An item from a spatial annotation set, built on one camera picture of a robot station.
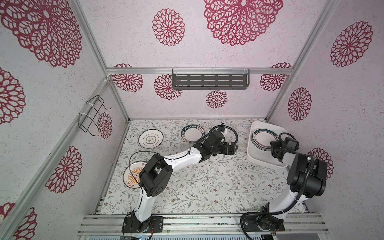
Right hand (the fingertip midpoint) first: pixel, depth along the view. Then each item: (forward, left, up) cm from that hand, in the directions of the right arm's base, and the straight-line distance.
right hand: (273, 139), depth 97 cm
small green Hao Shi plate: (+13, +54, -11) cm, 56 cm away
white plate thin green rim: (+5, +83, -7) cm, 84 cm away
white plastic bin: (-12, +7, -4) cm, 14 cm away
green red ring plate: (+4, +5, -5) cm, 8 cm away
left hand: (-12, +29, +8) cm, 33 cm away
